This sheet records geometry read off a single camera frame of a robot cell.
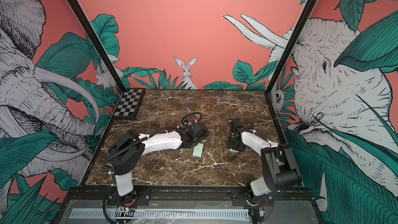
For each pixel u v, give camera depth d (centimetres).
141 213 70
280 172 44
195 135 69
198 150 88
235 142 78
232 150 84
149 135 52
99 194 75
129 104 108
